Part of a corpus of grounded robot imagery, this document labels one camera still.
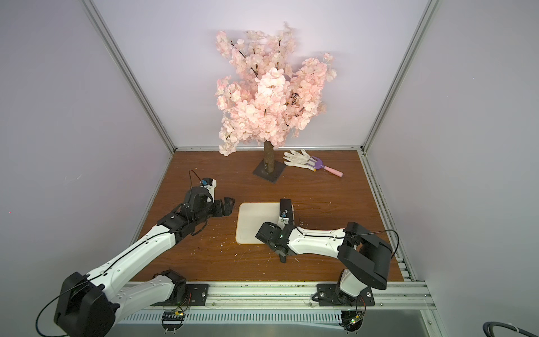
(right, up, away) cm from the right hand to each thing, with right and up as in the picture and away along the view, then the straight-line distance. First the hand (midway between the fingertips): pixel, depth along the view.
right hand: (277, 235), depth 86 cm
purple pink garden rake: (+17, +31, +28) cm, 45 cm away
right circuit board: (+25, -24, -17) cm, 38 cm away
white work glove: (+8, +33, +29) cm, 45 cm away
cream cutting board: (-12, +6, +7) cm, 15 cm away
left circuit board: (-37, -25, -15) cm, 47 cm away
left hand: (-21, +15, -4) cm, 26 cm away
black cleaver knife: (+4, +8, +11) cm, 14 cm away
